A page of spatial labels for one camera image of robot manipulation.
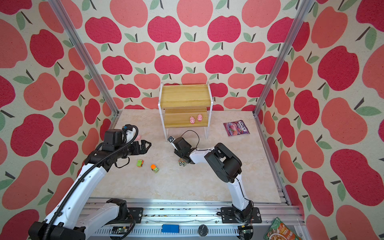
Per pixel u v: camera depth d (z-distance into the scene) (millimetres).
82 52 852
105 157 507
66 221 384
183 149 781
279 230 690
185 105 797
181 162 907
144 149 679
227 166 544
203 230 625
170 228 701
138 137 586
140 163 906
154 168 884
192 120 929
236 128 1077
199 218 735
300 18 723
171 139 874
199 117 935
